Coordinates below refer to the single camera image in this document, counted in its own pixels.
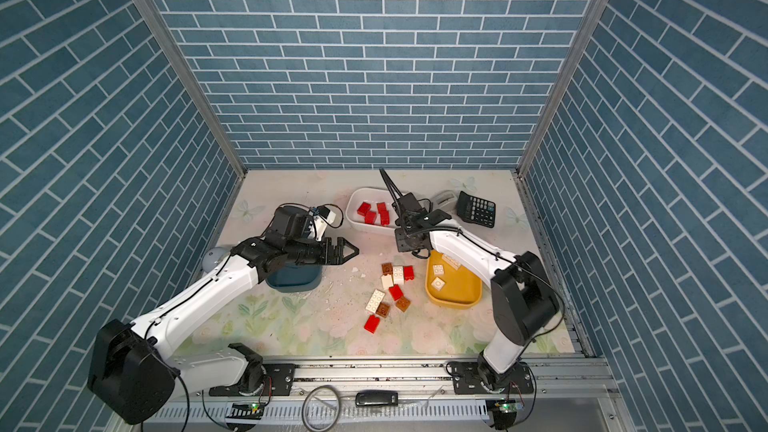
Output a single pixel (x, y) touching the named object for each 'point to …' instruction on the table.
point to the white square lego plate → (438, 283)
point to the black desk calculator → (476, 210)
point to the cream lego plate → (438, 269)
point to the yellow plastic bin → (461, 288)
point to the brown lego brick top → (387, 268)
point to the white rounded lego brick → (398, 274)
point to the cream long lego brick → (451, 261)
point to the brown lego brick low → (383, 309)
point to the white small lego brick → (386, 282)
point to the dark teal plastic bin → (295, 277)
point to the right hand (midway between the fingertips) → (404, 237)
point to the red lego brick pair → (384, 213)
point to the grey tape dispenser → (443, 199)
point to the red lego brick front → (372, 323)
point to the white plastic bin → (371, 209)
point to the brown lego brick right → (403, 304)
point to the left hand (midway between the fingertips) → (348, 252)
